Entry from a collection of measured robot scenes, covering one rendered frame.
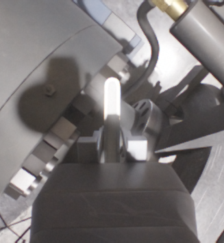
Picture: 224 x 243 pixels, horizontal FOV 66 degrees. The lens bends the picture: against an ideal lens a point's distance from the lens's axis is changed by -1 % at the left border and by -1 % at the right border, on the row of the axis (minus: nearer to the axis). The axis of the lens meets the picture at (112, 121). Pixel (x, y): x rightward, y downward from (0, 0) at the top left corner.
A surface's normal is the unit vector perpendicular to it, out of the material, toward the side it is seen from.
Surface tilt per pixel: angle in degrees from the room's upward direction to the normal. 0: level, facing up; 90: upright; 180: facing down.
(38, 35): 42
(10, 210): 0
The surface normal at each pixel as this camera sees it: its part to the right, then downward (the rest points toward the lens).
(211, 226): 0.22, 0.01
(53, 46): 0.40, -0.25
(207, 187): -0.16, -0.44
